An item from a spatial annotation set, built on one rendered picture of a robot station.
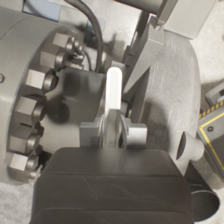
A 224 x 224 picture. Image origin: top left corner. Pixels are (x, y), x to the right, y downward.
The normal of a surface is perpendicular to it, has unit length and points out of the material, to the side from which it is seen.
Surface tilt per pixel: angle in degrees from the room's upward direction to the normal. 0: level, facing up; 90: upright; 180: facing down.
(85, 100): 38
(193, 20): 23
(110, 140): 5
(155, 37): 50
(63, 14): 0
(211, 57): 0
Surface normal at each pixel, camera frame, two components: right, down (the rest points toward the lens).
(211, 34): -0.02, 0.34
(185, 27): -0.13, 0.66
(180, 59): 0.21, -0.41
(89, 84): 0.18, -0.59
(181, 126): 0.14, -0.12
